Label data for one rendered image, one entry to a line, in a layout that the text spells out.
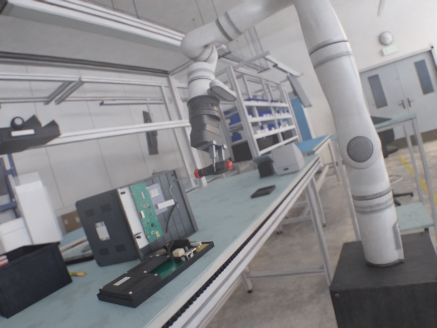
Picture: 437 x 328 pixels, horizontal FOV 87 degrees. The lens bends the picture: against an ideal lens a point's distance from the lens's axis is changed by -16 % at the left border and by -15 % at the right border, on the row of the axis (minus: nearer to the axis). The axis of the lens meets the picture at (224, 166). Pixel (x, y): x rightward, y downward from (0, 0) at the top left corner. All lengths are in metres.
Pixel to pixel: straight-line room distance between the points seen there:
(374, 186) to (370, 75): 6.60
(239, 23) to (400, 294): 0.71
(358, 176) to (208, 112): 0.38
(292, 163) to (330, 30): 0.91
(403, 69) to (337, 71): 6.69
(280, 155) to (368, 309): 0.95
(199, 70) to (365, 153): 0.42
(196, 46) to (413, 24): 6.94
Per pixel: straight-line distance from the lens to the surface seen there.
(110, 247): 0.83
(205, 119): 0.62
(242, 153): 3.57
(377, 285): 0.65
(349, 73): 0.61
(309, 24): 0.63
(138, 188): 0.74
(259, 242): 0.80
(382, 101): 7.15
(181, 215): 0.84
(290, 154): 1.41
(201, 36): 0.72
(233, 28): 0.71
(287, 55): 7.41
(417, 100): 7.27
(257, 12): 0.72
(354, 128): 0.59
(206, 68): 0.69
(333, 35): 0.62
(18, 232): 1.11
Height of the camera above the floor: 1.21
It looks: 3 degrees down
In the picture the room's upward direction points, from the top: 18 degrees counter-clockwise
